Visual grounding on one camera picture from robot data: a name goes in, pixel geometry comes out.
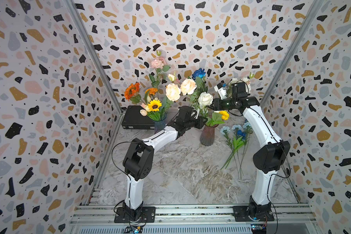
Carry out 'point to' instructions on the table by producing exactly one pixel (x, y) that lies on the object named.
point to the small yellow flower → (225, 115)
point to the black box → (132, 119)
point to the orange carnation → (152, 90)
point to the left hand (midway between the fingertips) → (207, 118)
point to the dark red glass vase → (207, 137)
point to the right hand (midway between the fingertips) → (209, 104)
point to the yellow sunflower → (154, 105)
